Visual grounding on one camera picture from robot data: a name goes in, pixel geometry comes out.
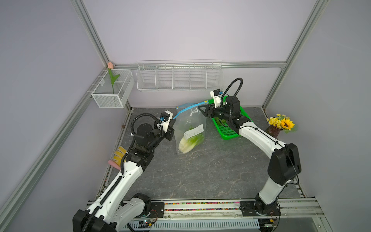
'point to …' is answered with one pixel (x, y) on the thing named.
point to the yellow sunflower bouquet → (281, 122)
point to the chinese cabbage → (186, 145)
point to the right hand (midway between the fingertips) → (200, 105)
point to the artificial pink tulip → (113, 78)
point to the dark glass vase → (273, 131)
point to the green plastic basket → (221, 125)
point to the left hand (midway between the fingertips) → (174, 119)
